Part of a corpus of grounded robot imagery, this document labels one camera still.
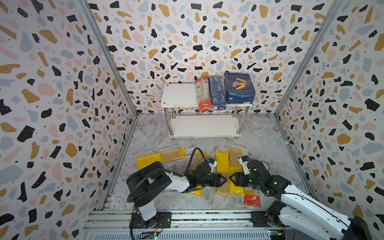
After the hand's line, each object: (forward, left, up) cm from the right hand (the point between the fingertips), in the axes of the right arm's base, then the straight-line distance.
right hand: (232, 175), depth 79 cm
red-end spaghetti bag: (+39, +16, +27) cm, 50 cm away
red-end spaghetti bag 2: (-9, -10, -6) cm, 15 cm away
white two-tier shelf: (+35, +27, +25) cm, 51 cm away
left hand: (-1, +4, -4) cm, 6 cm away
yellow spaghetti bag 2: (+8, +3, -8) cm, 11 cm away
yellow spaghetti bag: (+14, +41, -8) cm, 44 cm away
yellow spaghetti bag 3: (+8, -4, -7) cm, 11 cm away
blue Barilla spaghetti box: (+28, +8, +27) cm, 40 cm away
